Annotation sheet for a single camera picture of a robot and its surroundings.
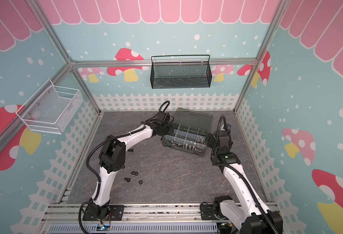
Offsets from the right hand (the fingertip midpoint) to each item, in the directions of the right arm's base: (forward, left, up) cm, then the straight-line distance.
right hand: (215, 136), depth 81 cm
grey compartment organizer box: (+18, +12, -16) cm, 27 cm away
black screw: (-18, +50, -18) cm, 56 cm away
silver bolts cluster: (+4, +16, -16) cm, 23 cm away
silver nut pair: (+10, +5, -18) cm, 22 cm away
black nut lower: (-19, +43, -19) cm, 51 cm away
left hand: (+12, +24, -12) cm, 29 cm away
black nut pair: (-14, +47, -19) cm, 52 cm away
